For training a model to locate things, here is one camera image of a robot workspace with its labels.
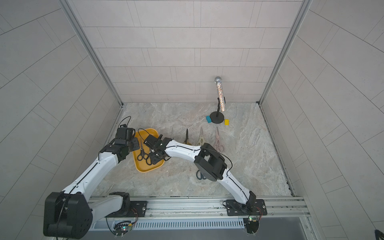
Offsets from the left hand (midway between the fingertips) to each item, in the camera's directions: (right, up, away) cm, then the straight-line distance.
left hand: (136, 140), depth 86 cm
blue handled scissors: (+19, +2, +13) cm, 22 cm away
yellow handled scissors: (+29, -3, +9) cm, 30 cm away
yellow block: (+56, +10, +19) cm, 60 cm away
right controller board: (+61, -36, -18) cm, 74 cm away
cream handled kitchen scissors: (+38, -2, +9) cm, 39 cm away
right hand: (+11, -11, +2) cm, 16 cm away
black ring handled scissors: (+4, -8, -2) cm, 9 cm away
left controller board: (+3, -35, -21) cm, 41 cm away
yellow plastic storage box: (+5, -14, -3) cm, 15 cm away
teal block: (+44, +12, +20) cm, 49 cm away
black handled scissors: (+11, -10, -7) cm, 17 cm away
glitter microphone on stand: (+50, +13, +20) cm, 56 cm away
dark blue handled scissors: (+37, -19, -4) cm, 42 cm away
